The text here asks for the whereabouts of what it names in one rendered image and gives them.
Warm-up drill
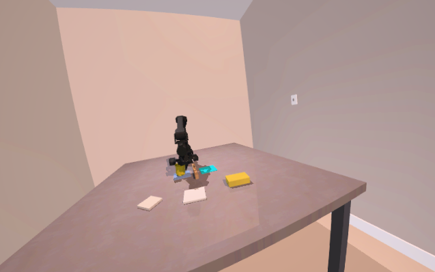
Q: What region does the pale pink flat square tile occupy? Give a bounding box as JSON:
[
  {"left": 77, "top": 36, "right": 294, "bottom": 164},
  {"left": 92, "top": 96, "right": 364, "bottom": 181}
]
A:
[
  {"left": 137, "top": 196, "right": 163, "bottom": 210},
  {"left": 183, "top": 187, "right": 206, "bottom": 204}
]

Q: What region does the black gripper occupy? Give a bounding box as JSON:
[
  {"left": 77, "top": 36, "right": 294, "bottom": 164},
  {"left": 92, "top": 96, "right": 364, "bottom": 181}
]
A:
[{"left": 169, "top": 154, "right": 199, "bottom": 171}]

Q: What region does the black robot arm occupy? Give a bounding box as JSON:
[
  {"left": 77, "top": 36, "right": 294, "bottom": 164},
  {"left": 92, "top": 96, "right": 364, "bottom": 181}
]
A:
[{"left": 173, "top": 115, "right": 193, "bottom": 165}]

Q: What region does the yellow rectangular block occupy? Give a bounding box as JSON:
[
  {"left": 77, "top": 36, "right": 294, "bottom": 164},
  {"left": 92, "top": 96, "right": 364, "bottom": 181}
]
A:
[{"left": 225, "top": 172, "right": 250, "bottom": 187}]

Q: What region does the yellow cup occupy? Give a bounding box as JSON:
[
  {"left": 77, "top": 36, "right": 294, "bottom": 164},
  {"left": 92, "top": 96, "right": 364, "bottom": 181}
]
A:
[{"left": 175, "top": 164, "right": 185, "bottom": 176}]

